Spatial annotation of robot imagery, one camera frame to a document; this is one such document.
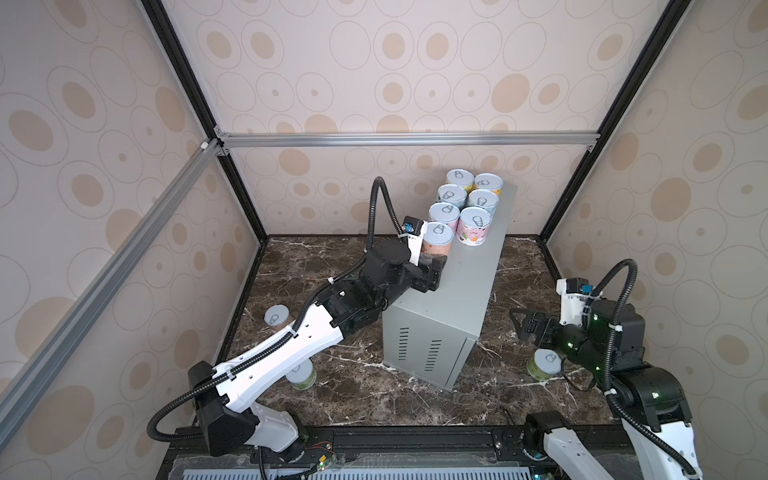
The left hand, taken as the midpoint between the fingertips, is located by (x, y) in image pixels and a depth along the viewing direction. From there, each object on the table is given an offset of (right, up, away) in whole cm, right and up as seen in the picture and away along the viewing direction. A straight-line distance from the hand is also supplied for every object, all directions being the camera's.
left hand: (441, 252), depth 63 cm
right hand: (+20, -13, +3) cm, 24 cm away
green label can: (-34, -33, +17) cm, 51 cm away
